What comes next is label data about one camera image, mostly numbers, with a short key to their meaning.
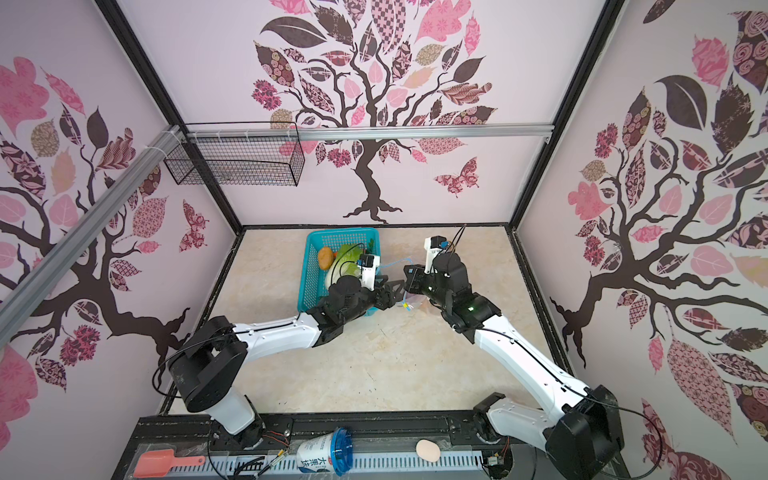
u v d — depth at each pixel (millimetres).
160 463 683
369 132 923
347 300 638
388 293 733
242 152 1626
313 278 1027
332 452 632
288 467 696
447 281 550
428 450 697
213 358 508
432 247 680
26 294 508
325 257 1035
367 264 711
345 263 977
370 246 1093
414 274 657
